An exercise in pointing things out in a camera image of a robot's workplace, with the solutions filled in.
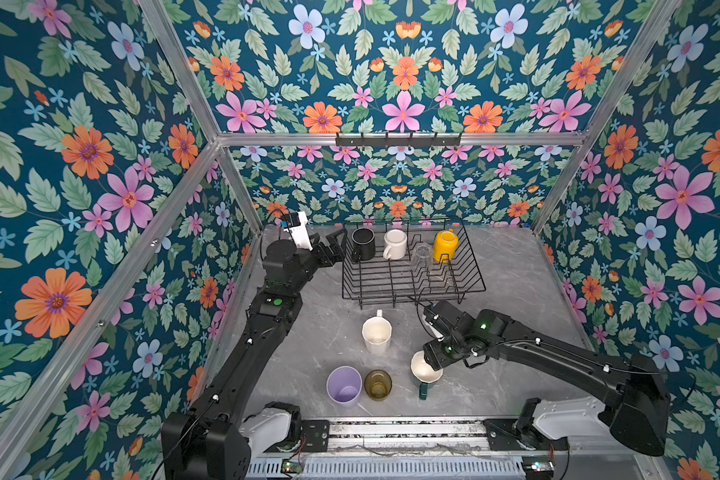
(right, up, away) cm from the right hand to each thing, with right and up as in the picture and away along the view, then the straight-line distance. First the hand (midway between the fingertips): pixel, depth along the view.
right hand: (432, 354), depth 77 cm
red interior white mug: (-9, +31, +25) cm, 40 cm away
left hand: (-24, +34, -7) cm, 42 cm away
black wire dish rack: (-5, +24, +30) cm, 39 cm away
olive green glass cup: (-15, -10, +4) cm, 18 cm away
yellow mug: (+8, +29, +24) cm, 39 cm away
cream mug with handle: (-15, +3, +10) cm, 18 cm away
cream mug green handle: (-2, -7, +5) cm, 9 cm away
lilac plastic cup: (-24, -10, +3) cm, 26 cm away
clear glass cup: (0, +26, +21) cm, 33 cm away
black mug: (-20, +30, +25) cm, 43 cm away
